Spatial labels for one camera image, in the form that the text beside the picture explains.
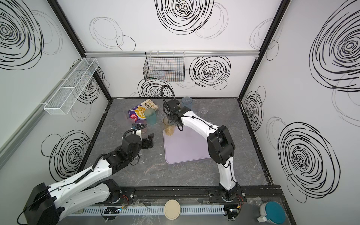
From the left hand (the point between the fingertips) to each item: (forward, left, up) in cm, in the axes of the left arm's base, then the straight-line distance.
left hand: (148, 134), depth 80 cm
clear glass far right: (+36, -37, -13) cm, 53 cm away
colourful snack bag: (+26, +16, -14) cm, 34 cm away
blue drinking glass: (+32, -22, -6) cm, 40 cm away
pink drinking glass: (+17, +11, -13) cm, 24 cm away
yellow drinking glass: (+11, -11, -13) cm, 20 cm away
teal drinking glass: (+24, +5, -13) cm, 27 cm away
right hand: (+14, -13, -3) cm, 20 cm away
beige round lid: (-35, -17, -8) cm, 39 cm away
